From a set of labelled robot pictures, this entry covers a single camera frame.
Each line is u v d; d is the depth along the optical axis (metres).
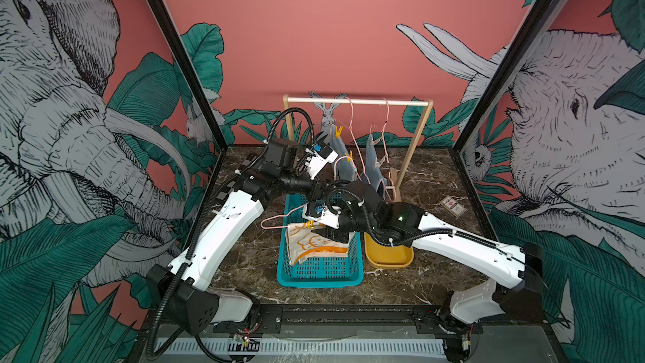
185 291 0.38
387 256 0.85
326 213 0.55
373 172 0.83
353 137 1.21
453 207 0.98
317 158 0.60
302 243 0.80
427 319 0.73
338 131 0.91
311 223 0.69
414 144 0.82
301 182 0.59
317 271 0.84
